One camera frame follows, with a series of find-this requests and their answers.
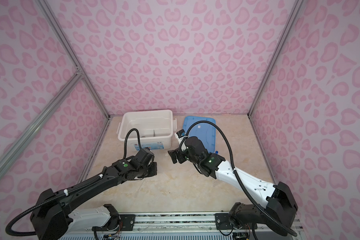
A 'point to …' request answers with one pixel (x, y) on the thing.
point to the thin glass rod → (139, 189)
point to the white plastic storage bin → (156, 129)
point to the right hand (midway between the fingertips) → (176, 146)
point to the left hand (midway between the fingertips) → (158, 167)
